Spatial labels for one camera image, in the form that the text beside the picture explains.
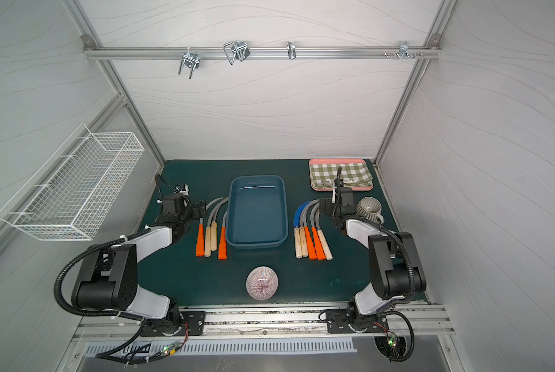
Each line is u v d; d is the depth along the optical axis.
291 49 0.78
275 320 0.75
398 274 0.45
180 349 0.70
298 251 0.88
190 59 0.79
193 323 0.74
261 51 0.78
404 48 0.76
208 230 0.93
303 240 0.91
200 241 0.91
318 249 0.89
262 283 0.81
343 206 0.73
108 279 0.44
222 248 0.88
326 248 0.89
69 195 0.68
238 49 0.77
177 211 0.72
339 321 0.73
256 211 1.01
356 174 1.53
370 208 1.01
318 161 1.21
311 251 0.88
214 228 0.95
